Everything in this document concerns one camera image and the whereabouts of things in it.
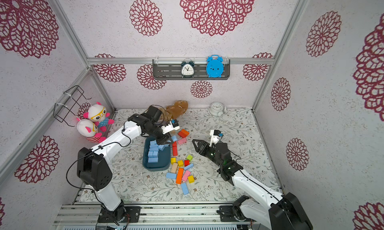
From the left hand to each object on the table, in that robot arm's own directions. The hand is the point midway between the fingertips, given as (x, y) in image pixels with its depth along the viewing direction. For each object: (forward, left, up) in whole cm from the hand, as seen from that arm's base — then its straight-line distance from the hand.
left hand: (170, 140), depth 83 cm
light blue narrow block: (-10, -10, -14) cm, 20 cm away
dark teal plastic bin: (-3, +5, -14) cm, 15 cm away
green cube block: (-4, -11, -15) cm, 19 cm away
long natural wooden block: (-11, -2, -14) cm, 18 cm away
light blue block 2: (-22, -8, -15) cm, 28 cm away
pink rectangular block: (+8, -6, -15) cm, 18 cm away
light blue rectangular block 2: (-5, +12, -15) cm, 19 cm away
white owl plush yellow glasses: (+18, +47, +2) cm, 50 cm away
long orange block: (-15, -5, -15) cm, 22 cm away
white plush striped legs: (+5, +46, +4) cm, 46 cm away
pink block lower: (-14, -9, -15) cm, 23 cm away
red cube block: (-7, -9, -14) cm, 18 cm away
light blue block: (-15, 0, -15) cm, 21 cm away
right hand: (-3, -13, +5) cm, 14 cm away
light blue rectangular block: (+3, +12, -14) cm, 19 cm away
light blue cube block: (0, -3, +2) cm, 4 cm away
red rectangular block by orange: (+13, -5, -14) cm, 20 cm away
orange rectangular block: (+16, -7, -14) cm, 23 cm away
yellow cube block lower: (-7, -5, -14) cm, 17 cm away
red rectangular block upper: (+5, -1, -14) cm, 14 cm away
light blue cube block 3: (+3, +7, -13) cm, 15 cm away
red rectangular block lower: (+1, -1, -16) cm, 16 cm away
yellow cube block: (-6, -1, -14) cm, 15 cm away
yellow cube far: (-17, -12, -14) cm, 25 cm away
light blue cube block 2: (+6, +13, -13) cm, 19 cm away
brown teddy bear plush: (+31, -1, -8) cm, 32 cm away
